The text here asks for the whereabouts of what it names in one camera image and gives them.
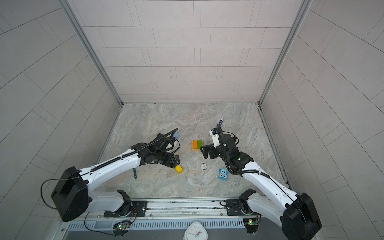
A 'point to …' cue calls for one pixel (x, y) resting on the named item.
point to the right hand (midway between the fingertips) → (206, 146)
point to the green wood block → (199, 144)
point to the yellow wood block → (179, 169)
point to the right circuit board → (252, 224)
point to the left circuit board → (122, 226)
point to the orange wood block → (195, 144)
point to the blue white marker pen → (221, 120)
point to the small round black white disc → (203, 166)
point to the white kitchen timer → (195, 231)
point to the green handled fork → (135, 173)
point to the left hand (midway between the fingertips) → (178, 159)
